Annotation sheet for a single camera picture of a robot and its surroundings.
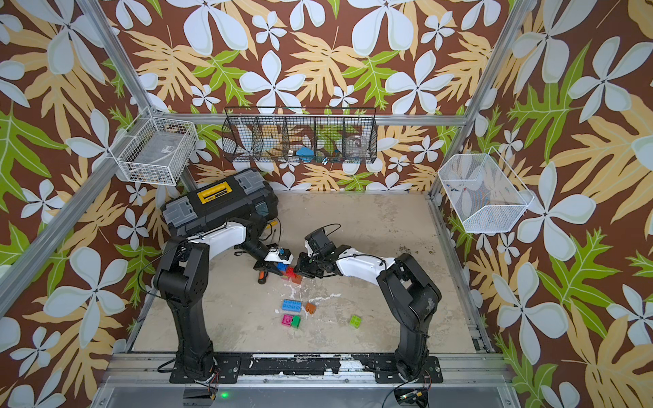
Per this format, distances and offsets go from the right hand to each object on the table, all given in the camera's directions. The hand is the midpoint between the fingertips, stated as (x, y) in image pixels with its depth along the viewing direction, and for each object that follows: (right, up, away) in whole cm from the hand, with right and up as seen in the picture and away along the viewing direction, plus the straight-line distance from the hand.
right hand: (292, 270), depth 88 cm
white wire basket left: (-45, +40, -3) cm, 61 cm away
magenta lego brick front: (-1, -16, -6) cm, 17 cm away
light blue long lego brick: (0, -12, -3) cm, 12 cm away
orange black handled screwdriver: (-11, -3, +2) cm, 12 cm away
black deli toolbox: (-23, +26, +8) cm, 36 cm away
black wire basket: (+3, +52, +11) cm, 53 cm away
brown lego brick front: (+7, -12, -4) cm, 14 cm away
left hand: (-4, +2, +6) cm, 7 cm away
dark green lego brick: (+2, -16, -6) cm, 17 cm away
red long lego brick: (-1, 0, 0) cm, 1 cm away
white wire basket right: (+66, +27, -4) cm, 71 cm away
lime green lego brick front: (+22, -16, -6) cm, 27 cm away
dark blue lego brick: (-3, +2, -3) cm, 5 cm away
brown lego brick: (+2, -4, +2) cm, 5 cm away
